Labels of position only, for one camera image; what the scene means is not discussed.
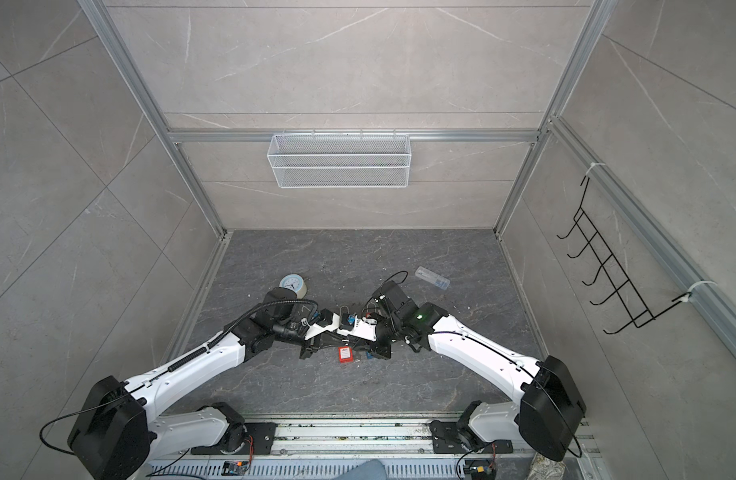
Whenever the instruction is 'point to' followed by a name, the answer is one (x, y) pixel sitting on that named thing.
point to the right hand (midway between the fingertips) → (357, 338)
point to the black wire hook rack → (637, 309)
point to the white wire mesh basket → (339, 161)
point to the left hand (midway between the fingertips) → (343, 334)
